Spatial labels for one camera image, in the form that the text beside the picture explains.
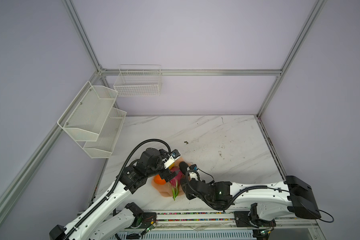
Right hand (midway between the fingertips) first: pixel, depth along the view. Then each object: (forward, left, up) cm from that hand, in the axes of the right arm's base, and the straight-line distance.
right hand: (183, 187), depth 74 cm
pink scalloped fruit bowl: (+1, +10, -7) cm, 12 cm away
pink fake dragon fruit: (+3, +4, -1) cm, 5 cm away
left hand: (+9, +6, +10) cm, 14 cm away
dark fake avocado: (+12, 0, -2) cm, 12 cm away
